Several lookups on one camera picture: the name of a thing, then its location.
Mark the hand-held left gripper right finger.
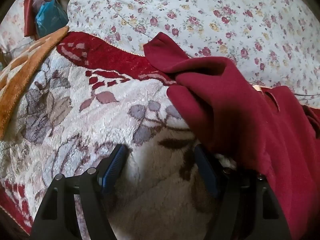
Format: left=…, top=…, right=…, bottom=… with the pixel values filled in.
left=194, top=144, right=292, bottom=240

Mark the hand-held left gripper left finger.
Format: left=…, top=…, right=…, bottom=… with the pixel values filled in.
left=30, top=144, right=129, bottom=240

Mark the maroon small garment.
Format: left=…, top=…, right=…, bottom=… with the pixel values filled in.
left=144, top=32, right=320, bottom=240

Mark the red and white plush blanket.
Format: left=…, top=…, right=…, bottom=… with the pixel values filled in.
left=0, top=31, right=240, bottom=240

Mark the orange patterned blanket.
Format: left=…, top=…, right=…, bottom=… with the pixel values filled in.
left=0, top=26, right=70, bottom=140

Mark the floral print quilt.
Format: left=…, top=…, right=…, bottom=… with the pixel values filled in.
left=67, top=0, right=320, bottom=110

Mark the blue plastic bag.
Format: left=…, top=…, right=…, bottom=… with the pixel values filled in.
left=35, top=0, right=69, bottom=38

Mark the pale floral pillow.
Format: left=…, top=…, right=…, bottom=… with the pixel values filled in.
left=0, top=0, right=35, bottom=55

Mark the dark red bag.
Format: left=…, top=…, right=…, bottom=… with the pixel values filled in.
left=24, top=0, right=50, bottom=37

